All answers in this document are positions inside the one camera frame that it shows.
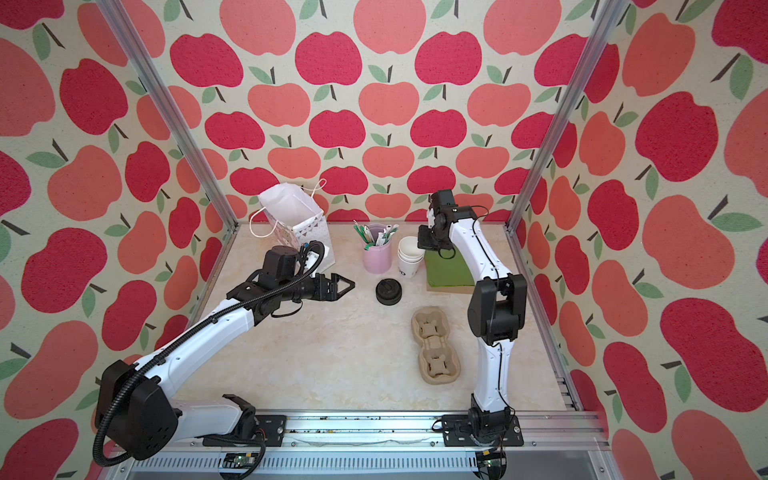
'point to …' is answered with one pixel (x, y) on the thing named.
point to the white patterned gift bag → (296, 216)
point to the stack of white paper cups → (409, 256)
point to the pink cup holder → (378, 259)
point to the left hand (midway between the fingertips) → (348, 286)
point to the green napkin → (444, 272)
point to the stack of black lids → (388, 291)
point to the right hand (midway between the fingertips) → (430, 243)
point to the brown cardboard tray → (469, 289)
